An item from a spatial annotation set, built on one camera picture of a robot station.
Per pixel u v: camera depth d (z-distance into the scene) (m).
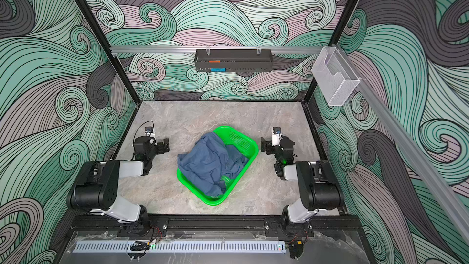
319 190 0.45
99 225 0.74
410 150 0.52
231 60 0.94
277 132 0.80
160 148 0.85
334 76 0.77
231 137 0.97
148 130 0.82
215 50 0.94
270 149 0.85
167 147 0.88
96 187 0.45
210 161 0.85
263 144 0.85
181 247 0.70
